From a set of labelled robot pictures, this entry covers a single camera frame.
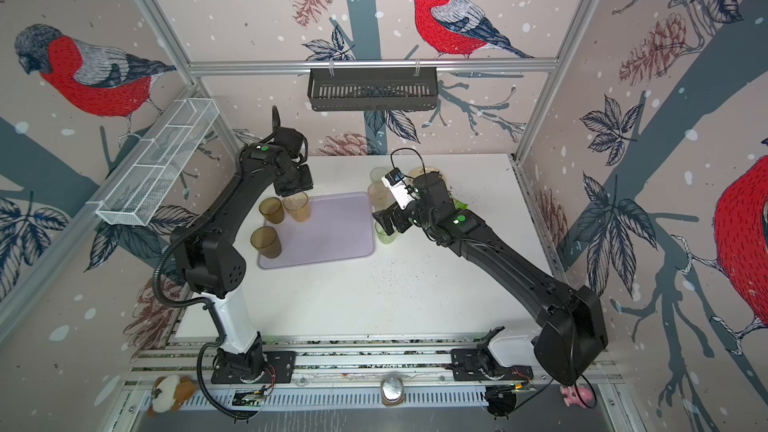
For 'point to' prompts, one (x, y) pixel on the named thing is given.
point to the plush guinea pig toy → (169, 392)
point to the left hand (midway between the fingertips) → (305, 185)
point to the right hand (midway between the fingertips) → (386, 206)
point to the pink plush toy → (571, 396)
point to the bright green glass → (383, 235)
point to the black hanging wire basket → (339, 92)
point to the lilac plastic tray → (338, 226)
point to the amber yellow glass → (297, 206)
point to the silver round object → (392, 390)
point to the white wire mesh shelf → (157, 162)
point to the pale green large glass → (380, 196)
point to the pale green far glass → (377, 173)
